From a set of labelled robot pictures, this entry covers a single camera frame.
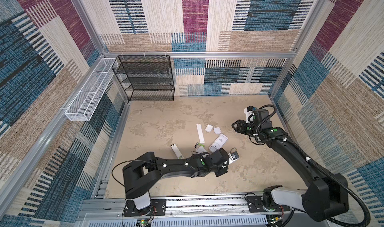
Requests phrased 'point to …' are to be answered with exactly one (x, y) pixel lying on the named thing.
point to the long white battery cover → (200, 133)
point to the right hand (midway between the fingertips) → (235, 127)
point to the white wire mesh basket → (80, 109)
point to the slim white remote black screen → (177, 151)
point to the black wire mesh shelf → (145, 77)
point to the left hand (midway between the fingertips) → (227, 161)
